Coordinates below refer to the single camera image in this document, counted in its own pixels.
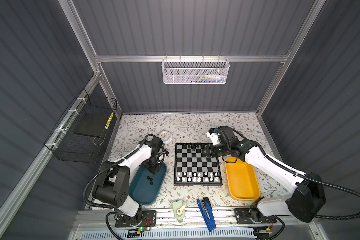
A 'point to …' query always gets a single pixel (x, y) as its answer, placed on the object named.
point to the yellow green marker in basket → (109, 120)
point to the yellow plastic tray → (243, 181)
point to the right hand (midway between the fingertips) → (205, 152)
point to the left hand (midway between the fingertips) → (153, 170)
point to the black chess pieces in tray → (151, 179)
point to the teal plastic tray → (146, 188)
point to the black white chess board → (193, 167)
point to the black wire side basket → (80, 134)
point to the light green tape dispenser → (179, 207)
